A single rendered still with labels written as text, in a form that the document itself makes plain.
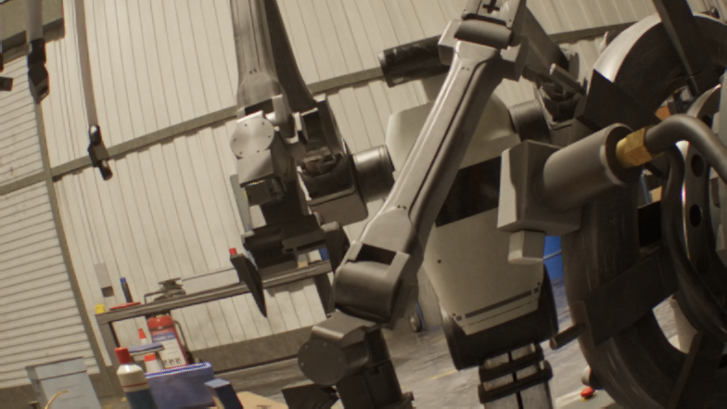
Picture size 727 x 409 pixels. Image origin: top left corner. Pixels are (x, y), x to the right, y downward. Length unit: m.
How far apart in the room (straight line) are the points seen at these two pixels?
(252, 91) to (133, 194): 8.32
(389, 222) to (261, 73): 0.32
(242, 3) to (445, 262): 0.57
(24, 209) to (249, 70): 8.48
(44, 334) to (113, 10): 3.88
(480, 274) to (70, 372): 5.86
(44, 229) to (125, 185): 1.26
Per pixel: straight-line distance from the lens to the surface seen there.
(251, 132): 1.15
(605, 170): 1.02
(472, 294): 1.63
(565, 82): 1.22
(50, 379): 7.16
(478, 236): 1.62
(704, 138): 0.88
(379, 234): 1.05
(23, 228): 9.69
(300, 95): 1.57
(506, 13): 1.24
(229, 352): 9.41
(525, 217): 1.18
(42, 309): 9.61
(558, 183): 1.12
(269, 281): 6.15
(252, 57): 1.31
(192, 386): 2.38
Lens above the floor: 0.73
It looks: 5 degrees up
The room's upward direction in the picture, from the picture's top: 17 degrees counter-clockwise
